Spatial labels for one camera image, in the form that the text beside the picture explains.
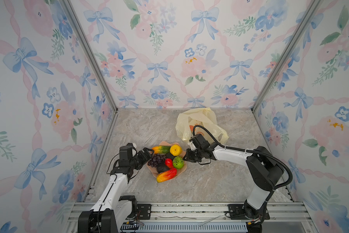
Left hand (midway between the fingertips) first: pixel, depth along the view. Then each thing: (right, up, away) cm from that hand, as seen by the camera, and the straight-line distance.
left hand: (151, 153), depth 85 cm
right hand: (+19, -4, +3) cm, 20 cm away
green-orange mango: (+6, +2, +4) cm, 7 cm away
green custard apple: (+16, -4, -4) cm, 17 cm away
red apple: (+11, -5, -1) cm, 12 cm away
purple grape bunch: (+4, -3, -4) cm, 6 cm away
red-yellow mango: (+10, -10, -8) cm, 16 cm away
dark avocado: (+7, -8, -4) cm, 11 cm away
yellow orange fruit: (+14, +2, +1) cm, 15 cm away
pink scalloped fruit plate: (+2, -9, -3) cm, 10 cm away
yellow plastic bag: (+21, +19, 0) cm, 28 cm away
